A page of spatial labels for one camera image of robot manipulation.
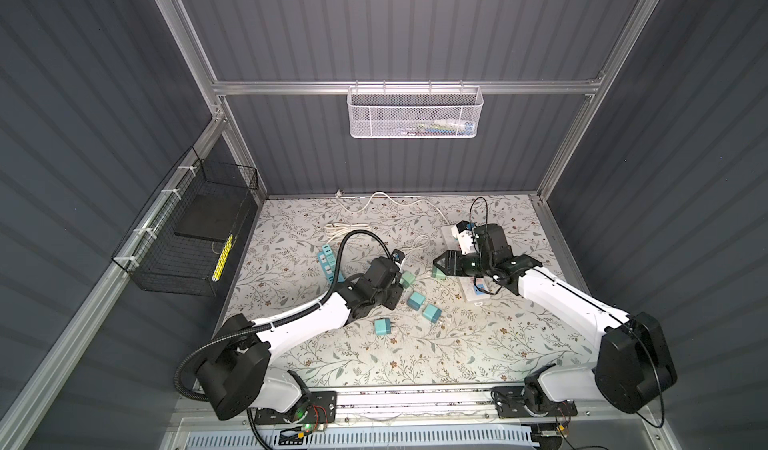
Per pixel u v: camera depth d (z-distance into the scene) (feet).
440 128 2.98
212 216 2.46
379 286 2.09
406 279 3.12
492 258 2.11
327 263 3.09
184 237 2.40
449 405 2.47
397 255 2.42
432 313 2.85
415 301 2.96
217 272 2.19
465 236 2.53
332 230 3.55
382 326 2.77
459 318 2.91
